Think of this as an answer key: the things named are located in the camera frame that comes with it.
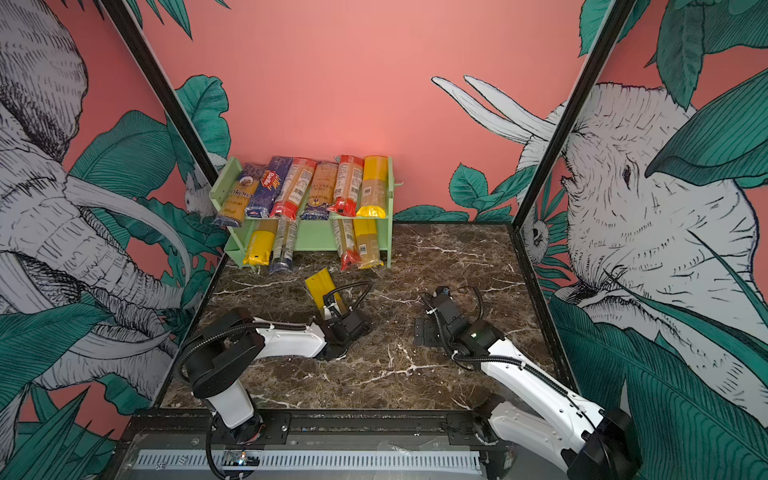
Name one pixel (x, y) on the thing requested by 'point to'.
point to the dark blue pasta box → (266, 193)
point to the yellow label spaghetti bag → (261, 245)
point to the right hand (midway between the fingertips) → (427, 324)
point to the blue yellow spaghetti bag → (236, 206)
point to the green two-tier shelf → (312, 235)
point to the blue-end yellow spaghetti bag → (322, 191)
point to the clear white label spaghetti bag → (286, 233)
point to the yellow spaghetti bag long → (375, 180)
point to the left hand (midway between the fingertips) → (345, 321)
